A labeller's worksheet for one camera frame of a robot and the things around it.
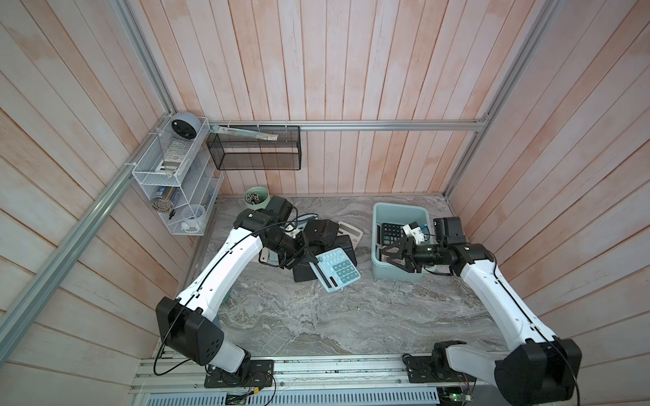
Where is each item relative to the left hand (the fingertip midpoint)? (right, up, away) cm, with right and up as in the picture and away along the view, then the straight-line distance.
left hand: (315, 264), depth 70 cm
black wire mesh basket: (-35, +42, +37) cm, 66 cm away
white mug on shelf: (-42, +14, +13) cm, 46 cm away
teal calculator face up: (+6, -2, +2) cm, 6 cm away
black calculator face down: (+11, +3, +28) cm, 30 cm away
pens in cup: (-25, +21, +25) cm, 41 cm away
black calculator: (+2, +8, +28) cm, 30 cm away
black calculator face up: (+30, +7, +31) cm, 43 cm away
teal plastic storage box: (+35, +14, +28) cm, 47 cm away
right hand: (+21, +2, +5) cm, 22 cm away
